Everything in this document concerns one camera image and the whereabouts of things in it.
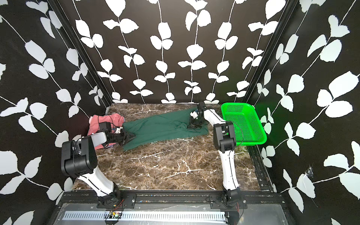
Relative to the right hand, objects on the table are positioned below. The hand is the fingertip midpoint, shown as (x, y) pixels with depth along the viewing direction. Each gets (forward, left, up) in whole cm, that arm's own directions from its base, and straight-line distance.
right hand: (186, 124), depth 102 cm
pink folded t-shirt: (+1, +52, +3) cm, 52 cm away
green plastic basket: (+1, -48, -6) cm, 49 cm away
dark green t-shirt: (-2, +26, -5) cm, 27 cm away
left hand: (-10, +35, +3) cm, 37 cm away
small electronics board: (-55, +37, -4) cm, 67 cm away
